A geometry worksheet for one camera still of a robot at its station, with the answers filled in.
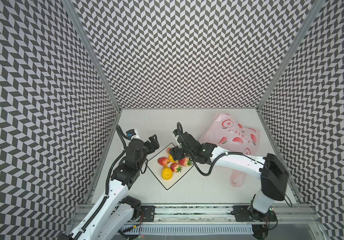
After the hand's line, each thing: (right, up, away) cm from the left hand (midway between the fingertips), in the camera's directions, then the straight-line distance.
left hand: (150, 139), depth 77 cm
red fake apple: (+6, -14, +10) cm, 18 cm away
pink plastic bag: (+41, +3, +6) cm, 41 cm away
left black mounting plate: (0, -37, -5) cm, 37 cm away
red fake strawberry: (+13, -17, +6) cm, 22 cm away
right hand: (+13, -8, +4) cm, 16 cm away
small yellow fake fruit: (+11, -9, -4) cm, 15 cm away
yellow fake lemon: (+9, -19, +4) cm, 21 cm away
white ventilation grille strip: (+20, -42, -7) cm, 47 cm away
